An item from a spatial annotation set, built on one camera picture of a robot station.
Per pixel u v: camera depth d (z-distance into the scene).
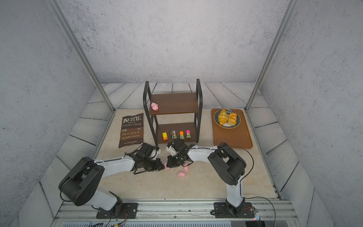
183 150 0.72
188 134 0.99
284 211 0.74
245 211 0.73
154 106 0.75
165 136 0.97
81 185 0.44
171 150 0.83
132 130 1.07
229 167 0.49
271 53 0.87
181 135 0.98
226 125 1.08
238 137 1.03
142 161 0.71
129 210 0.73
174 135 1.01
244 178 0.51
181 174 0.84
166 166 0.87
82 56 0.89
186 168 0.86
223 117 1.08
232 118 1.08
